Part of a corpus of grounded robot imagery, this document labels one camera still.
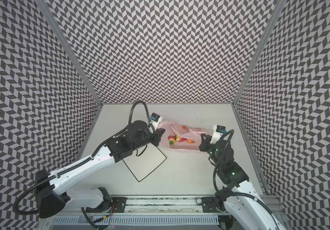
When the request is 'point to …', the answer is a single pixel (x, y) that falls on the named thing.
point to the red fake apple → (180, 139)
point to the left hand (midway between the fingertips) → (164, 131)
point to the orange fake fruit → (189, 141)
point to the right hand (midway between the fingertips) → (201, 138)
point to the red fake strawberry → (171, 139)
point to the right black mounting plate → (209, 204)
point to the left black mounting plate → (118, 205)
